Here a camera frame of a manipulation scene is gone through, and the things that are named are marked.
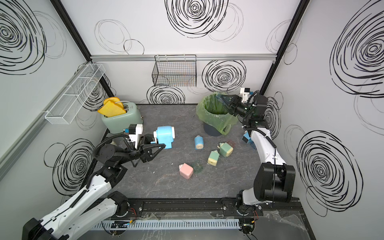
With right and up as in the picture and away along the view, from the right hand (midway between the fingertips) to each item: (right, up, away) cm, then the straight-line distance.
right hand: (222, 99), depth 73 cm
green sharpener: (+5, -28, +14) cm, 32 cm away
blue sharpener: (-11, -24, +17) cm, 32 cm away
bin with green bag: (-2, -3, +29) cm, 29 cm away
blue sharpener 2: (+20, -22, +22) cm, 37 cm away
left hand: (-26, -19, -14) cm, 36 cm away
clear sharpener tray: (-12, -38, +14) cm, 42 cm away
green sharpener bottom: (-3, -32, +12) cm, 34 cm away
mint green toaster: (-63, -13, +22) cm, 68 cm away
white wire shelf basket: (-77, -3, +1) cm, 77 cm away
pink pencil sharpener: (-18, -38, +7) cm, 43 cm away
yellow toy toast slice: (-66, -3, +18) cm, 68 cm away
